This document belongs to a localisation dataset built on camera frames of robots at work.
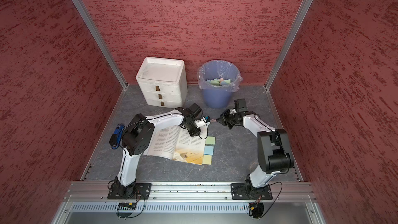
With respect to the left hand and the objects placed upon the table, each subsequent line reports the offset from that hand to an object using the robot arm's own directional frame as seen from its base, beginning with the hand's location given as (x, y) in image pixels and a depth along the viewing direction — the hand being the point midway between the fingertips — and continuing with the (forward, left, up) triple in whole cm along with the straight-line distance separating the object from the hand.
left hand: (196, 134), depth 94 cm
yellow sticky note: (-15, -7, 0) cm, 17 cm away
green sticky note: (-5, -9, +2) cm, 10 cm away
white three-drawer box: (+22, +20, +24) cm, 38 cm away
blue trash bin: (+21, -14, +7) cm, 26 cm away
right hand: (+5, -12, +9) cm, 15 cm away
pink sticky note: (+6, -10, +6) cm, 14 cm away
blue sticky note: (-10, -7, 0) cm, 12 cm away
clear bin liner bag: (+38, -15, +14) cm, 43 cm away
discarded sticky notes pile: (+32, -14, +14) cm, 38 cm away
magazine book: (-6, +12, +2) cm, 13 cm away
